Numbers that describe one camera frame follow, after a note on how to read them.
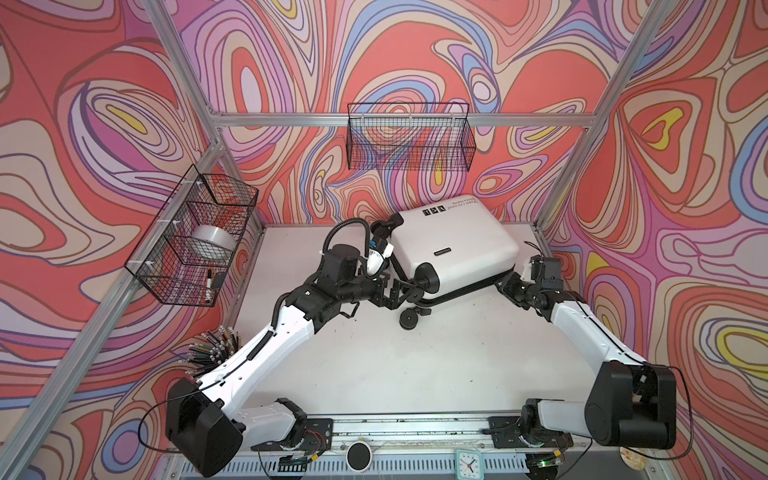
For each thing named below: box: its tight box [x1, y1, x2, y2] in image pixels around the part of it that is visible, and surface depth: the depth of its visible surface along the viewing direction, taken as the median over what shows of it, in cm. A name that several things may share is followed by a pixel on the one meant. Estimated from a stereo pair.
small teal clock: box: [455, 449, 484, 480], surface depth 69 cm
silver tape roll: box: [191, 224, 237, 260], surface depth 74 cm
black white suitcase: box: [372, 195, 519, 329], surface depth 91 cm
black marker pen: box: [206, 268, 212, 303], surface depth 74 cm
